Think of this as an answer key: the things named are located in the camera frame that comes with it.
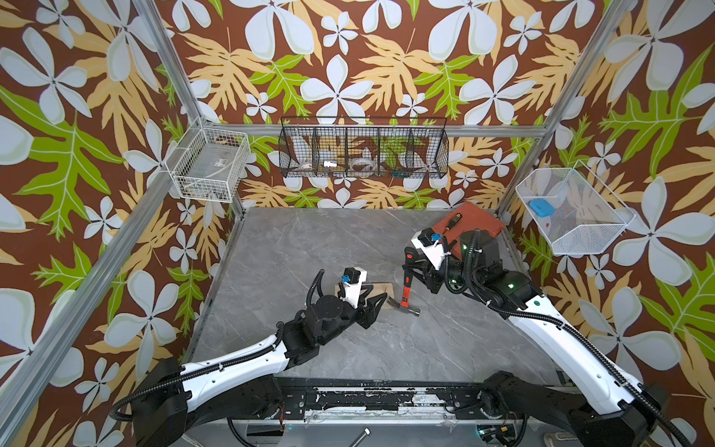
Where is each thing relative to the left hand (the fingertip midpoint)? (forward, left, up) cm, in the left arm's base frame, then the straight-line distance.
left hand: (379, 288), depth 72 cm
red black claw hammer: (+1, -8, -10) cm, 13 cm away
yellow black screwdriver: (+38, -32, -16) cm, 53 cm away
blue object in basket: (+27, -52, +3) cm, 59 cm away
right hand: (+5, -7, +6) cm, 10 cm away
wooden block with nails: (+11, -1, -20) cm, 23 cm away
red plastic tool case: (+43, -40, -19) cm, 61 cm away
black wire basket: (+52, +4, +8) cm, 53 cm away
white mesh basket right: (+20, -60, +7) cm, 64 cm away
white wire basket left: (+38, +53, +11) cm, 66 cm away
